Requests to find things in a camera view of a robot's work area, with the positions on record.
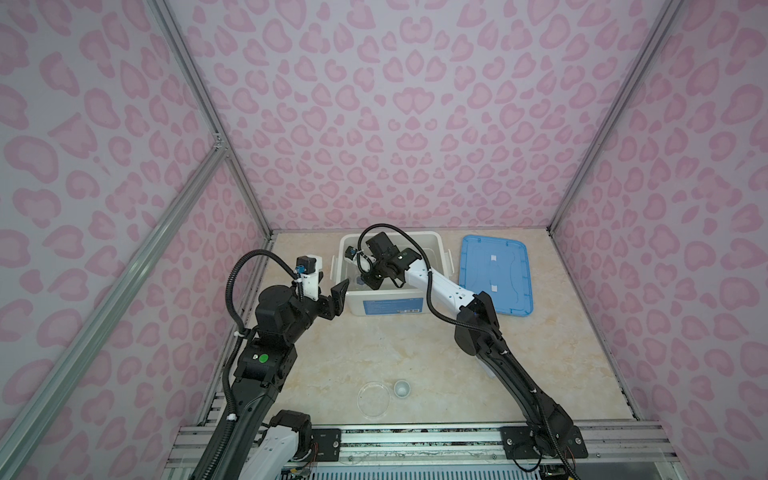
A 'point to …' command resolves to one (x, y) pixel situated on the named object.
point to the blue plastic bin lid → (498, 267)
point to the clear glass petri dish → (373, 401)
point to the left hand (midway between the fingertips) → (334, 273)
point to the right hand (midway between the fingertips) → (366, 269)
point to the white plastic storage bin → (391, 297)
